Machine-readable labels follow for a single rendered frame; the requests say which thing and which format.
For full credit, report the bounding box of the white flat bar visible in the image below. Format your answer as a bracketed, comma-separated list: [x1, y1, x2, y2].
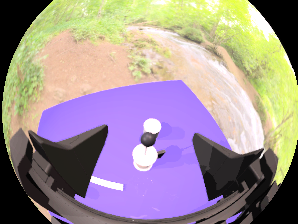
[90, 176, 124, 190]

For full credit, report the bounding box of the white cylinder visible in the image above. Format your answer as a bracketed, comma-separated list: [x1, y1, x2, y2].
[144, 119, 161, 139]

